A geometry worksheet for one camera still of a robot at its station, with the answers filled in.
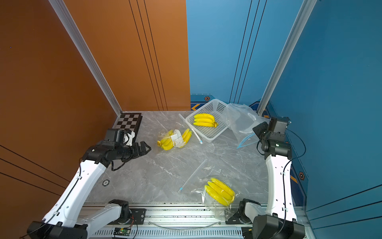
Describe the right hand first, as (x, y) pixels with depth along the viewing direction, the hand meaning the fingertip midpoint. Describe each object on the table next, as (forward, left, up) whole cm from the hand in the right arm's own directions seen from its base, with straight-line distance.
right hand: (258, 125), depth 74 cm
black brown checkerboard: (+24, +81, -24) cm, 88 cm away
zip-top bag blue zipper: (+23, 0, -21) cm, 31 cm away
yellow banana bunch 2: (+6, +51, -26) cm, 58 cm away
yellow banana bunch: (+23, +26, -21) cm, 40 cm away
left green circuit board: (-41, +68, -31) cm, 85 cm away
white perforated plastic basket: (+38, +14, -24) cm, 47 cm away
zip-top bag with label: (+4, +43, -16) cm, 46 cm away
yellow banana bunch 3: (-24, +18, -27) cm, 41 cm away
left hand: (-8, +58, -8) cm, 59 cm away
